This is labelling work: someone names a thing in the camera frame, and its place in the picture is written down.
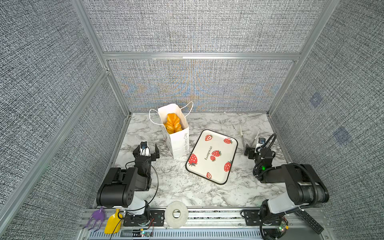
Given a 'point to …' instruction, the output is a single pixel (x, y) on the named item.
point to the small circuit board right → (282, 226)
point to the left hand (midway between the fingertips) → (147, 145)
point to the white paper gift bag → (182, 137)
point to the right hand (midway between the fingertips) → (256, 144)
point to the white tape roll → (173, 221)
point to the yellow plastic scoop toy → (113, 224)
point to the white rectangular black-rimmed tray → (212, 156)
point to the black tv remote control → (311, 222)
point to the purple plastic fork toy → (97, 215)
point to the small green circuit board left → (145, 234)
